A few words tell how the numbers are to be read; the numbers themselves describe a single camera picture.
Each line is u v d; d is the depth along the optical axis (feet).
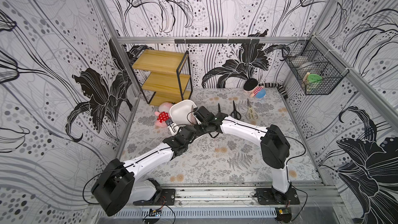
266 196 2.33
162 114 3.19
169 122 2.40
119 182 1.33
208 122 2.21
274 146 1.60
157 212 2.36
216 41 3.09
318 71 2.63
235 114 3.42
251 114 3.41
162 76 3.34
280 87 3.90
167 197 2.40
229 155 2.83
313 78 2.57
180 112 2.97
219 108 3.53
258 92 3.63
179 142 2.08
